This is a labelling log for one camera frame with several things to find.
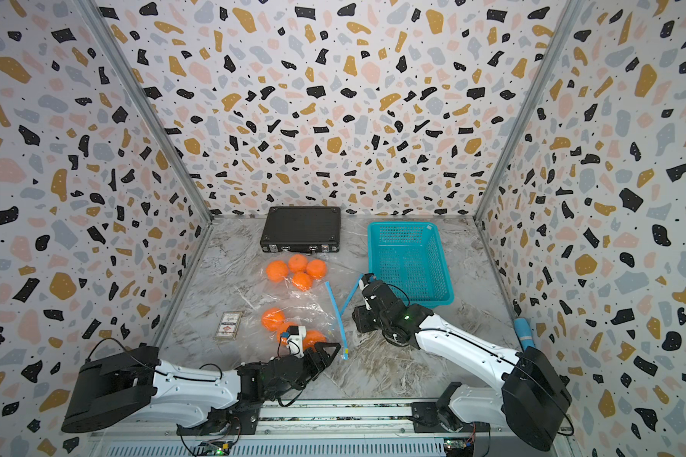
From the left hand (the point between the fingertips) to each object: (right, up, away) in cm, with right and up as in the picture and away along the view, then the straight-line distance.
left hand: (343, 354), depth 76 cm
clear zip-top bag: (-3, +15, +24) cm, 28 cm away
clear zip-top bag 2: (-15, +6, +15) cm, 22 cm away
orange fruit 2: (-18, +5, +7) cm, 20 cm away
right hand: (+4, +9, +6) cm, 12 cm away
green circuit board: (-32, -21, -6) cm, 38 cm away
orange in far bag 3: (-11, +21, +25) cm, 34 cm away
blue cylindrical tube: (+56, +1, +14) cm, 58 cm away
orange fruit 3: (-9, +3, +5) cm, 11 cm away
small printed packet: (-37, +4, +13) cm, 40 cm away
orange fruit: (-22, +7, +9) cm, 25 cm away
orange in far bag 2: (-18, +23, +25) cm, 38 cm away
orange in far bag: (-25, +20, +21) cm, 39 cm away
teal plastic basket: (+23, +24, +34) cm, 47 cm away
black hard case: (-18, +35, +39) cm, 55 cm away
